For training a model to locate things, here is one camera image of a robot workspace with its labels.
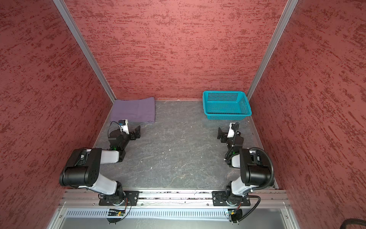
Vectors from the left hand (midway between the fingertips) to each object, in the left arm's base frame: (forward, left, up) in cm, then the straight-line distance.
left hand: (133, 128), depth 93 cm
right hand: (0, -62, +1) cm, 62 cm away
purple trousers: (+22, +2, -7) cm, 24 cm away
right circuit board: (-45, -60, -10) cm, 75 cm away
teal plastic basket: (+32, -71, -10) cm, 78 cm away
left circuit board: (-46, +1, -10) cm, 47 cm away
